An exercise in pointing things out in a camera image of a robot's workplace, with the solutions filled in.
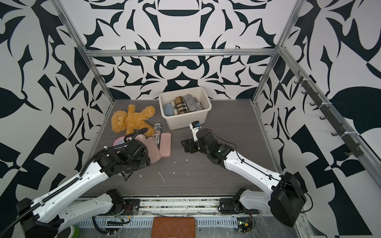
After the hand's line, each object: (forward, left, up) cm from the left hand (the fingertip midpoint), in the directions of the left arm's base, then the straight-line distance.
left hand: (145, 159), depth 76 cm
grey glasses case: (+38, -25, +1) cm, 45 cm away
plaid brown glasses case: (+37, -18, +1) cm, 41 cm away
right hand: (+9, -21, +4) cm, 23 cm away
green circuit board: (-28, -47, -14) cm, 57 cm away
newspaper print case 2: (+41, -30, -4) cm, 51 cm away
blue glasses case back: (+36, -9, -3) cm, 38 cm away
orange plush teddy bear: (+30, +15, -6) cm, 34 cm away
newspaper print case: (+20, -2, -10) cm, 22 cm away
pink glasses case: (+14, -8, -11) cm, 20 cm away
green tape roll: (-28, +28, -10) cm, 41 cm away
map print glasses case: (+35, -14, -1) cm, 38 cm away
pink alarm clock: (+17, +21, -10) cm, 29 cm away
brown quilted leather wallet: (-28, -14, -11) cm, 33 cm away
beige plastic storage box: (+25, -19, -2) cm, 32 cm away
